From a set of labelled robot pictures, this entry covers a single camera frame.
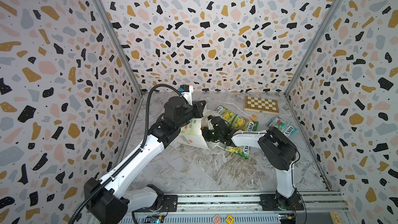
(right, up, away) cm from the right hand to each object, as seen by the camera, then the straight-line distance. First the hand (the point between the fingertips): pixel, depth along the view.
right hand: (193, 132), depth 88 cm
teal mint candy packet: (+58, +1, +9) cm, 59 cm away
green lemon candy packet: (+32, +3, +12) cm, 35 cm away
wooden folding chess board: (+43, +17, +25) cm, 52 cm away
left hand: (+8, +18, -21) cm, 29 cm away
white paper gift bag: (0, +2, -10) cm, 11 cm away
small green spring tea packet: (+21, +9, +18) cm, 29 cm away
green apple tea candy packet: (+29, -11, +1) cm, 31 cm away
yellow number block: (+18, -35, -20) cm, 44 cm away
